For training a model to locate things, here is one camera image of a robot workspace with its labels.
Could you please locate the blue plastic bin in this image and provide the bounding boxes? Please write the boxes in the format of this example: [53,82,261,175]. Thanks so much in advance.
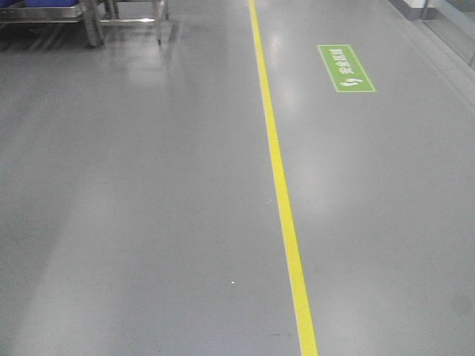
[24,0,81,8]

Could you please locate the steel rack on castors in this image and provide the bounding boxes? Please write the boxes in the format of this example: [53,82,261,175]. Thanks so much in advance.
[99,0,171,45]

